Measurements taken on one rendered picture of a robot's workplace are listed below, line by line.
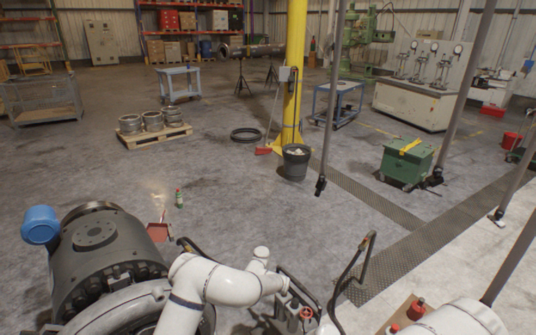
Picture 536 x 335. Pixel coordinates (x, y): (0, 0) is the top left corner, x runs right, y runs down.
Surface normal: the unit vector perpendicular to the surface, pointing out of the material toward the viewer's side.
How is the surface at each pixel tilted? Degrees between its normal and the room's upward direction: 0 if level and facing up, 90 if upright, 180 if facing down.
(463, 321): 7
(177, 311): 39
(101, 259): 1
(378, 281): 0
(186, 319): 54
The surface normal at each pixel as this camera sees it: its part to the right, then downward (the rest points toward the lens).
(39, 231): 0.62, 0.38
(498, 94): -0.85, 0.23
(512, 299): 0.02, -0.88
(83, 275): -0.25, -0.74
